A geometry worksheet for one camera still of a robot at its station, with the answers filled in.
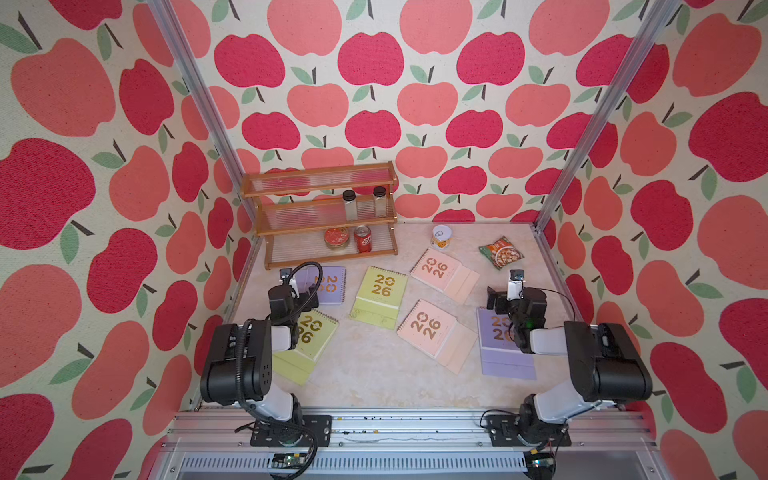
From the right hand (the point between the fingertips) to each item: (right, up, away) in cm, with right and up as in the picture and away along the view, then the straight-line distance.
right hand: (508, 292), depth 94 cm
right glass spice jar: (-42, +33, +4) cm, 53 cm away
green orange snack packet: (+3, +13, +13) cm, 19 cm away
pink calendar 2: (-23, -12, -4) cm, 27 cm away
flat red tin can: (-58, +18, +17) cm, 63 cm away
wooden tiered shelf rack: (-65, +29, +28) cm, 76 cm away
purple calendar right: (-6, -18, -7) cm, 20 cm away
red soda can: (-48, +18, +10) cm, 52 cm away
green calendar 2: (-66, -20, -8) cm, 70 cm away
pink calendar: (-18, +5, +10) cm, 22 cm away
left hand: (-67, +1, +1) cm, 67 cm away
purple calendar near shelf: (-58, +2, +7) cm, 58 cm away
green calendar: (-42, -2, +4) cm, 42 cm away
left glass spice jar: (-51, +29, +1) cm, 59 cm away
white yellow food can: (-18, +19, +17) cm, 31 cm away
